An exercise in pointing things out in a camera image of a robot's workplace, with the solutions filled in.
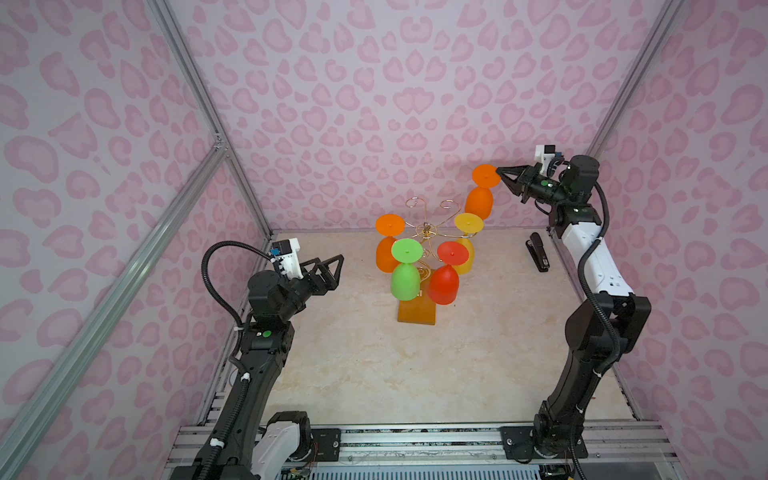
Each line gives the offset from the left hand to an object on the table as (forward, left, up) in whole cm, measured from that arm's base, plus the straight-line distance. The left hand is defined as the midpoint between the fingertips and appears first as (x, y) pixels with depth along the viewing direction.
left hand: (331, 255), depth 71 cm
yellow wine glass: (+9, -34, +1) cm, 35 cm away
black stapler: (+24, -68, -30) cm, 78 cm away
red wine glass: (-3, -28, -10) cm, 30 cm away
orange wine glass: (+8, -14, +1) cm, 16 cm away
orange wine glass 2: (+20, -40, -1) cm, 44 cm away
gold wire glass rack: (+9, -24, -1) cm, 26 cm away
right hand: (+17, -42, +11) cm, 47 cm away
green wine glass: (-2, -18, -7) cm, 19 cm away
